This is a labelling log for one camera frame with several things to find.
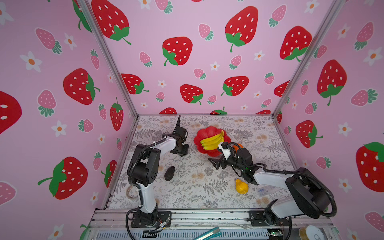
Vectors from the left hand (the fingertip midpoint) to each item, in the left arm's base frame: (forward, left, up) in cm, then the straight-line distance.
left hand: (184, 150), depth 99 cm
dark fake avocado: (-16, +8, +1) cm, 18 cm away
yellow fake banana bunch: (+7, -20, -1) cm, 21 cm away
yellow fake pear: (-25, -33, +4) cm, 42 cm away
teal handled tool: (-45, -17, -1) cm, 48 cm away
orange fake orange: (-12, -29, +22) cm, 38 cm away
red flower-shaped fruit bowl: (+14, -13, 0) cm, 20 cm away
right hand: (-9, -18, +12) cm, 23 cm away
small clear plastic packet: (-26, -47, 0) cm, 54 cm away
